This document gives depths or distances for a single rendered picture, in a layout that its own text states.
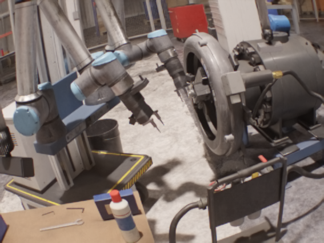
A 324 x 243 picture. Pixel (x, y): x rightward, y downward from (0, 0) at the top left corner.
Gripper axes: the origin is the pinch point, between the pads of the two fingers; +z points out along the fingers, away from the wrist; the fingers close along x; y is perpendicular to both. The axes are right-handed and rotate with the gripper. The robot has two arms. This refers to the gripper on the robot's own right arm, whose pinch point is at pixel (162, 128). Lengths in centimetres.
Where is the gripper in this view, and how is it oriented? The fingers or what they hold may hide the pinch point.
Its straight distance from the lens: 138.9
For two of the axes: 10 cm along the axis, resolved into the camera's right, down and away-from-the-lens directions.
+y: -7.8, 4.0, 4.9
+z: 5.8, 7.6, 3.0
